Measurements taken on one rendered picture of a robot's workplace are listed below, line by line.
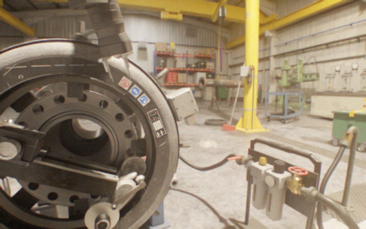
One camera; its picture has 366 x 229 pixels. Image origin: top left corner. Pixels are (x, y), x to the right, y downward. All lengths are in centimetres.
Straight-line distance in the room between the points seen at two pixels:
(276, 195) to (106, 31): 88
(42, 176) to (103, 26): 45
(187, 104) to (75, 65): 40
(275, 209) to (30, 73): 104
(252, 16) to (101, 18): 397
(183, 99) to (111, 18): 38
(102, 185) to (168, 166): 23
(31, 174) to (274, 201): 91
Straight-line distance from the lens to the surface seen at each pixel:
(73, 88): 74
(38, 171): 66
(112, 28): 48
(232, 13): 1426
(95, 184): 66
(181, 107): 70
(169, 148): 68
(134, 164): 71
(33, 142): 58
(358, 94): 615
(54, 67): 63
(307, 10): 1331
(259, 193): 101
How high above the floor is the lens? 81
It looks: 7 degrees down
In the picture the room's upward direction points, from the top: straight up
